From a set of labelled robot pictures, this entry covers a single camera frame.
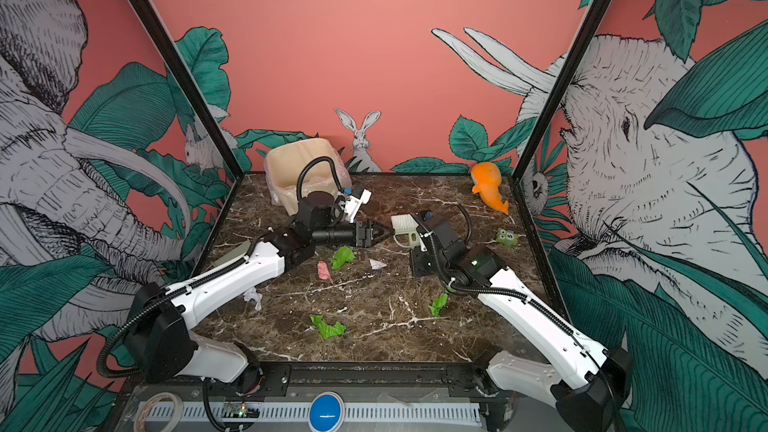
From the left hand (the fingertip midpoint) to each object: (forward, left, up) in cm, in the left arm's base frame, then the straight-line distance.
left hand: (389, 230), depth 70 cm
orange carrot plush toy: (+37, -39, -21) cm, 58 cm away
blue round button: (-34, +16, -26) cm, 45 cm away
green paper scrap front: (-15, +18, -27) cm, 36 cm away
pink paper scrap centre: (+4, +21, -28) cm, 35 cm away
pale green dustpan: (+12, +50, -29) cm, 59 cm away
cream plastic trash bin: (+33, +31, -12) cm, 47 cm away
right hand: (-3, -5, -6) cm, 9 cm away
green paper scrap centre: (+8, +15, -27) cm, 32 cm away
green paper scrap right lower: (-9, -15, -27) cm, 32 cm away
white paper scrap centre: (+5, +4, -28) cm, 29 cm away
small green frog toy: (+13, -41, -27) cm, 51 cm away
